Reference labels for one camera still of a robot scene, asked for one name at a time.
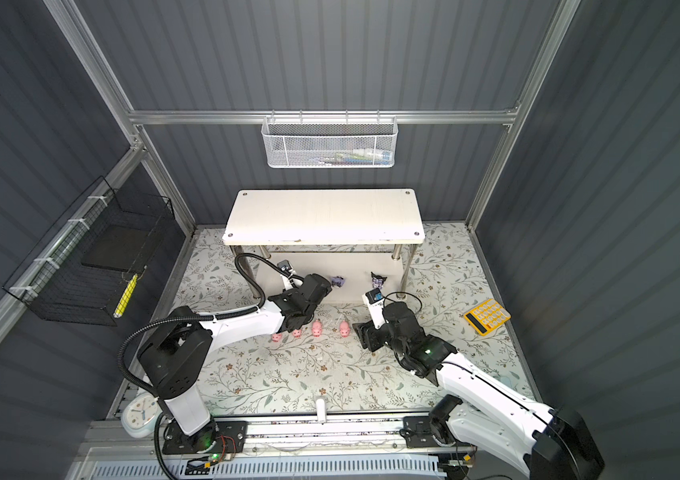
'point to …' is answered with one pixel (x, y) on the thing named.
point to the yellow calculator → (487, 316)
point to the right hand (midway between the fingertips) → (367, 322)
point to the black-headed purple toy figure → (337, 281)
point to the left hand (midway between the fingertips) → (304, 283)
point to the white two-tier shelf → (361, 239)
